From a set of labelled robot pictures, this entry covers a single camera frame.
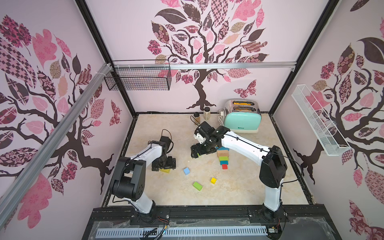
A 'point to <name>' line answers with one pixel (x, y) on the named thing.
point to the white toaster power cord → (221, 116)
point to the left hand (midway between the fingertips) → (165, 171)
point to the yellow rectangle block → (166, 170)
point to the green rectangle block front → (198, 186)
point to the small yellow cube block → (213, 180)
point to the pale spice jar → (206, 114)
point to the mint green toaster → (242, 115)
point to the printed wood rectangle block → (218, 155)
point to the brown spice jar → (197, 119)
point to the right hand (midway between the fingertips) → (199, 155)
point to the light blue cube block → (186, 171)
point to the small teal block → (223, 162)
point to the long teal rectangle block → (223, 148)
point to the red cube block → (224, 166)
